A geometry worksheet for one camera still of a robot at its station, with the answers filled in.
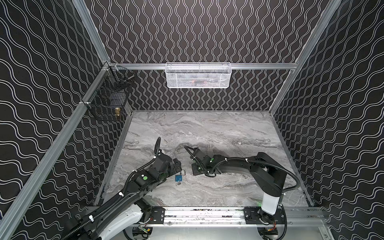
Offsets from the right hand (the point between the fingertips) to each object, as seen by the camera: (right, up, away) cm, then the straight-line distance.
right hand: (195, 169), depth 91 cm
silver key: (-10, -7, -5) cm, 13 cm away
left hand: (-8, +5, -12) cm, 16 cm away
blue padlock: (-10, -4, -5) cm, 11 cm away
